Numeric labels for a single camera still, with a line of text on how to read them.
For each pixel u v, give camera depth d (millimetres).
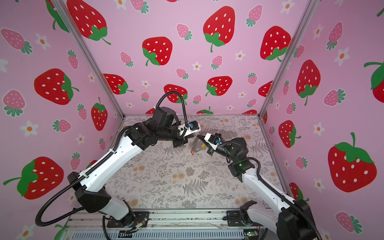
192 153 753
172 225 731
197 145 748
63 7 685
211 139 560
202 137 671
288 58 863
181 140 579
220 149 623
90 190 409
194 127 544
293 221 392
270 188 466
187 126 529
